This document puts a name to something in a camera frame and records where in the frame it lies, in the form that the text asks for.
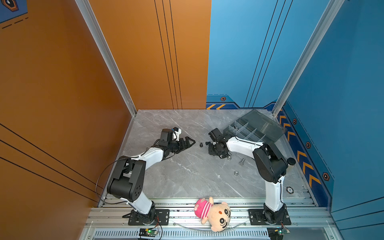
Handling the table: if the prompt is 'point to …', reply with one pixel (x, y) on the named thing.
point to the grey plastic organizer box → (255, 126)
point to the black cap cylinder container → (291, 161)
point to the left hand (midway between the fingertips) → (191, 143)
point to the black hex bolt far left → (201, 145)
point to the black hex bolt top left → (207, 143)
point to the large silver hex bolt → (229, 158)
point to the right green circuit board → (277, 233)
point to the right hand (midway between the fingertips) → (209, 152)
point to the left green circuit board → (147, 232)
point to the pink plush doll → (218, 215)
